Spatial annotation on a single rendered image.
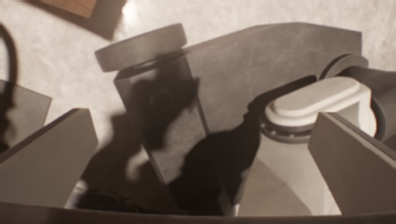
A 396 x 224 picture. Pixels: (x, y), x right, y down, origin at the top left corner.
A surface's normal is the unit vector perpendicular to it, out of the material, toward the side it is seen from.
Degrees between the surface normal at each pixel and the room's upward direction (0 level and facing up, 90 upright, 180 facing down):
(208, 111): 0
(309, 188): 90
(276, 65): 0
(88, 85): 0
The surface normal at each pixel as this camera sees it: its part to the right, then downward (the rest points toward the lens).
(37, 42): 0.26, 0.33
